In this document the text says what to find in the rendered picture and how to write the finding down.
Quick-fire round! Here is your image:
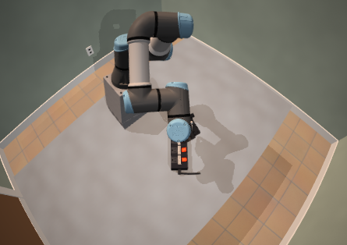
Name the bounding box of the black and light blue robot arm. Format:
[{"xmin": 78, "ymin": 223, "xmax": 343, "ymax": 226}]
[{"xmin": 111, "ymin": 11, "xmax": 193, "ymax": 143}]

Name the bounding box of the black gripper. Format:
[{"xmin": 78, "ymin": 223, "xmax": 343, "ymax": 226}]
[{"xmin": 183, "ymin": 113, "xmax": 200, "ymax": 143}]

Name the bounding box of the black power strip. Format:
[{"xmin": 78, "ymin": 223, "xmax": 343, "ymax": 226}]
[{"xmin": 171, "ymin": 140, "xmax": 200, "ymax": 175}]

